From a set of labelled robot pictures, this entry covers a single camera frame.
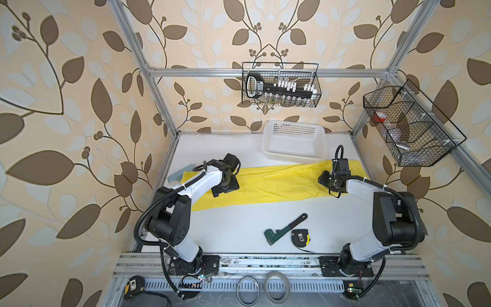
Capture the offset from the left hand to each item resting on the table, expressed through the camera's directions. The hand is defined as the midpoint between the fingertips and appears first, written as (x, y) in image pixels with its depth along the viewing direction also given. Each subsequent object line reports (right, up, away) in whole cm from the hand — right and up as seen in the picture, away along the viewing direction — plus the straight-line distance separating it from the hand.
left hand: (226, 187), depth 89 cm
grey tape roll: (+22, -32, -14) cm, 41 cm away
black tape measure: (+32, -19, -10) cm, 39 cm away
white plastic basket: (+38, +23, +26) cm, 52 cm away
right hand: (+48, +3, +7) cm, 49 cm away
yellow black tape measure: (-30, -32, -21) cm, 49 cm away
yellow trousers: (+25, +1, +12) cm, 27 cm away
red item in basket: (+67, +31, -7) cm, 74 cm away
